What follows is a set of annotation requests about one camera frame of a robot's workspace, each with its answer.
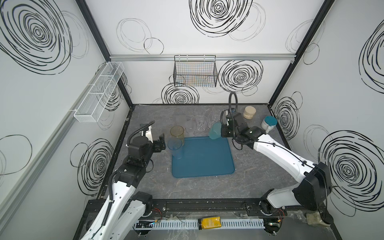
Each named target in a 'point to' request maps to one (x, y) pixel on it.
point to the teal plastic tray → (204, 156)
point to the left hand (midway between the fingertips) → (156, 134)
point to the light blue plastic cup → (175, 145)
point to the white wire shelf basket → (90, 107)
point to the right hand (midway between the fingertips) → (220, 128)
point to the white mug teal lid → (269, 123)
